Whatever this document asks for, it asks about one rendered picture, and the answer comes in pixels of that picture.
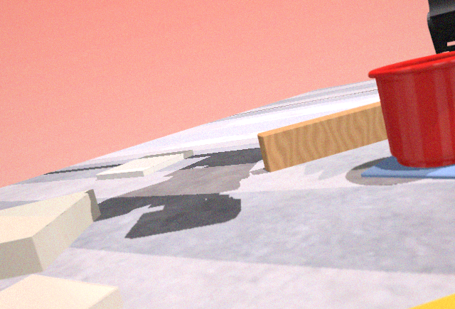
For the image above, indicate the wooden plank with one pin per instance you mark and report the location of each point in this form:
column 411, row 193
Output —
column 324, row 136

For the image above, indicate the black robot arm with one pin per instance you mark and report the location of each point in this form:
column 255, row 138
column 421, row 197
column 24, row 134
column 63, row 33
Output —
column 441, row 23

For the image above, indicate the red plastic cup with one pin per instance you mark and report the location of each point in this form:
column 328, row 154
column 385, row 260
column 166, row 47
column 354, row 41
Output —
column 418, row 105

